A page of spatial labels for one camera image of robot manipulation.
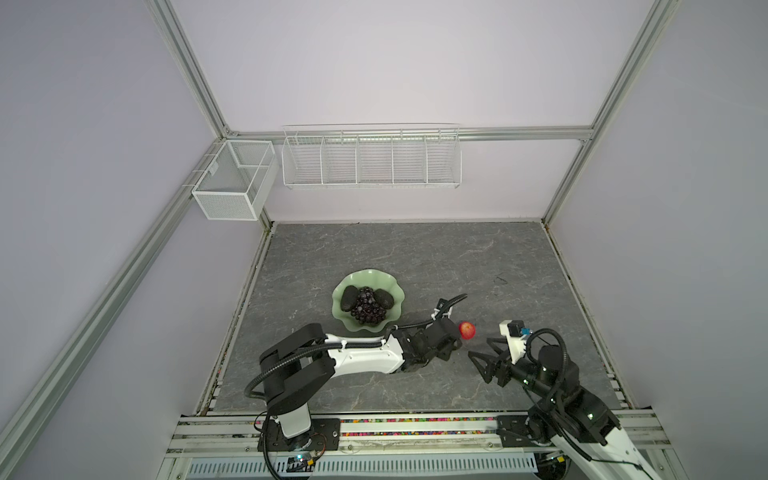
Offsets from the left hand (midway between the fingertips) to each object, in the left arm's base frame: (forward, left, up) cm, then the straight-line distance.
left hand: (446, 338), depth 83 cm
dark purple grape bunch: (+11, +23, -2) cm, 25 cm away
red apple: (+3, -7, -2) cm, 8 cm away
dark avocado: (+15, +28, -1) cm, 32 cm away
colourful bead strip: (-19, +10, -8) cm, 22 cm away
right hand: (-6, -7, +6) cm, 11 cm away
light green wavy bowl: (+23, +21, -3) cm, 31 cm away
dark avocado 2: (+15, +17, -2) cm, 23 cm away
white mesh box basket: (+45, +62, +23) cm, 80 cm away
